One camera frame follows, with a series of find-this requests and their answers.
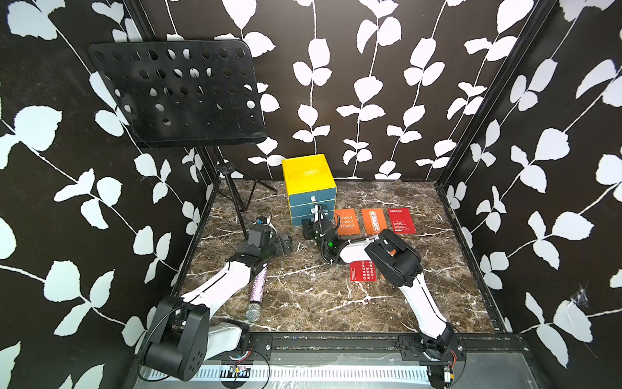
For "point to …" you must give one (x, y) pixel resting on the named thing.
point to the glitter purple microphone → (253, 309)
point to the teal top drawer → (313, 197)
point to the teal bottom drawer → (297, 221)
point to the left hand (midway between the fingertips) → (282, 237)
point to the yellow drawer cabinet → (309, 183)
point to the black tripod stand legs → (242, 184)
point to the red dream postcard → (402, 220)
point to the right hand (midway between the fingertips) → (303, 217)
